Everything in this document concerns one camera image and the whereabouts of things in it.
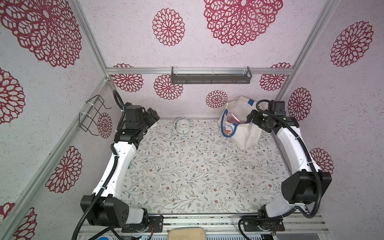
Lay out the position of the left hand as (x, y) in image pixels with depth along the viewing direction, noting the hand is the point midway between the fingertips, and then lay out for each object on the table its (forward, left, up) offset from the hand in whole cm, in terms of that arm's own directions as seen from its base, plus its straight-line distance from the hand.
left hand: (152, 116), depth 77 cm
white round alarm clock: (+20, -13, -30) cm, 38 cm away
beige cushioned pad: (-48, -19, -27) cm, 58 cm away
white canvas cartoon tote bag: (+4, -54, -21) cm, 58 cm away
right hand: (+4, -55, -4) cm, 55 cm away
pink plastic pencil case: (+26, -51, -29) cm, 64 cm away
